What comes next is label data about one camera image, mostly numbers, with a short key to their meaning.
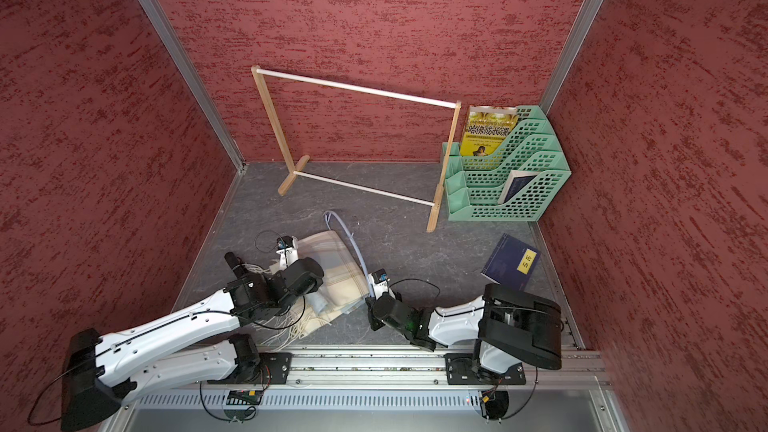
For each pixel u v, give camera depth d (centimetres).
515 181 94
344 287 83
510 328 45
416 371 76
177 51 86
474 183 113
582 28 82
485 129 106
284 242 67
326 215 102
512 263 93
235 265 88
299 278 56
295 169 117
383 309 65
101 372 40
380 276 74
